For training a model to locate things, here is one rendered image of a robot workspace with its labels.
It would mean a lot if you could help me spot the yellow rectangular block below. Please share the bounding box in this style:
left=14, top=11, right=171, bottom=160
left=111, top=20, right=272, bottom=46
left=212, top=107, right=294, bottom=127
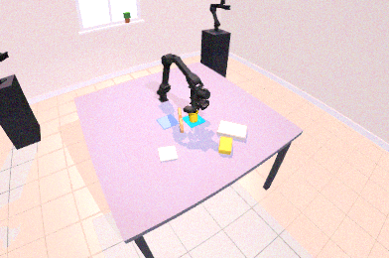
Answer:
left=219, top=137, right=232, bottom=155

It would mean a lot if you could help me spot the yellow cup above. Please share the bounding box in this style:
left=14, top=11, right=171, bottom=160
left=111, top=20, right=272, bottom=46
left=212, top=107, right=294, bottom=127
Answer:
left=189, top=110, right=198, bottom=123

